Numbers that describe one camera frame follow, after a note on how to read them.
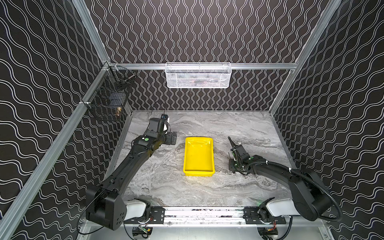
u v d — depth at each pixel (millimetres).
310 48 834
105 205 391
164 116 717
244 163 672
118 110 800
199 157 966
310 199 432
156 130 606
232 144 822
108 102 942
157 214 747
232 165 816
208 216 760
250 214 748
